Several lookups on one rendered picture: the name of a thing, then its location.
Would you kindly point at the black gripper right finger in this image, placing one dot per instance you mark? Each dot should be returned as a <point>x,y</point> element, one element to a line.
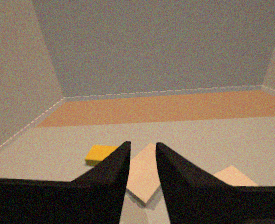
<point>194,196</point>

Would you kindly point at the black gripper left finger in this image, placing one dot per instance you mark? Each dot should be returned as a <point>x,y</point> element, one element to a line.
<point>95,197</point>

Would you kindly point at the yellow flat block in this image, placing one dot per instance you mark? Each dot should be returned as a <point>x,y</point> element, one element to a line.
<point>97,154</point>

